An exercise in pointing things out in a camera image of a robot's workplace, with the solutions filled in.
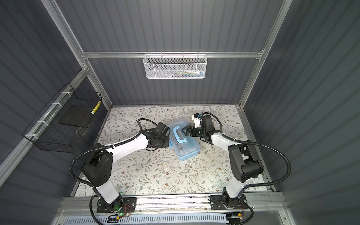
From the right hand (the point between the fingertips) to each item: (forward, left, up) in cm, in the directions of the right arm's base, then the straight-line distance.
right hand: (188, 131), depth 91 cm
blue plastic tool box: (-16, +3, -4) cm, 17 cm away
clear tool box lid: (-9, +3, -1) cm, 9 cm away
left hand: (-7, +13, -3) cm, 16 cm away
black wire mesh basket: (-9, +66, +19) cm, 69 cm away
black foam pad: (-4, +59, +22) cm, 63 cm away
